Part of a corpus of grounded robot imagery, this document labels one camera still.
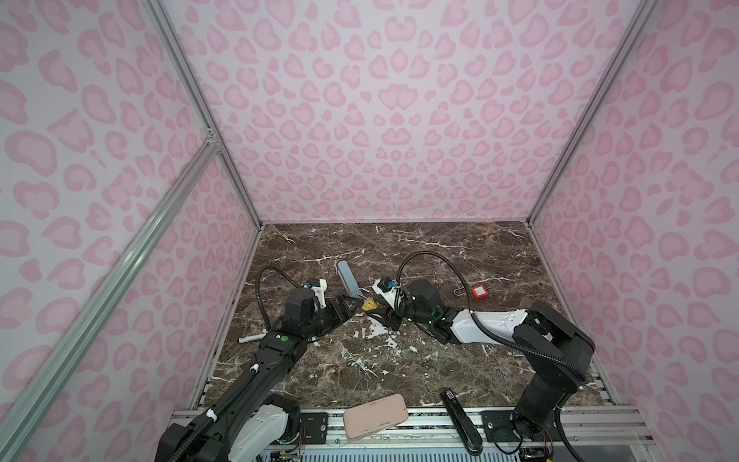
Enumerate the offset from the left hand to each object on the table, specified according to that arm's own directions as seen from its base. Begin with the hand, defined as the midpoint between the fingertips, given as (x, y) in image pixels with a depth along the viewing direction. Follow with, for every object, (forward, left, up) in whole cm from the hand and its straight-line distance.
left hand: (356, 302), depth 79 cm
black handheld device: (-28, -27, -11) cm, 41 cm away
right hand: (+1, -5, -3) cm, 6 cm away
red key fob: (+11, -40, -15) cm, 44 cm away
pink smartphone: (-25, -4, -14) cm, 29 cm away
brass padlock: (+1, -4, -3) cm, 5 cm away
